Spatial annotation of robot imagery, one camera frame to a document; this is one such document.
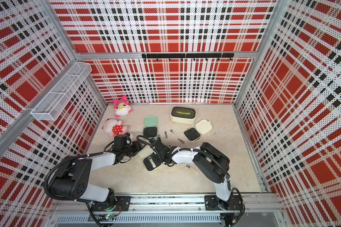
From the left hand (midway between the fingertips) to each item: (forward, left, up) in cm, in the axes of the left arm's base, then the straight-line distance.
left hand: (146, 145), depth 93 cm
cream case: (+16, -40, -2) cm, 43 cm away
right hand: (-6, -8, -1) cm, 10 cm away
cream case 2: (-4, 0, -2) cm, 4 cm away
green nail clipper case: (+14, -1, -1) cm, 14 cm away
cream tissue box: (+22, -25, +5) cm, 34 cm away
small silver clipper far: (+13, -18, -3) cm, 22 cm away
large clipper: (-15, -30, -2) cm, 34 cm away
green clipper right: (+4, -25, -3) cm, 26 cm away
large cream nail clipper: (-11, -5, -2) cm, 12 cm away
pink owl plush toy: (+30, +23, +4) cm, 38 cm away
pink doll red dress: (+13, +25, +4) cm, 28 cm away
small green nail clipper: (+10, -12, -3) cm, 16 cm away
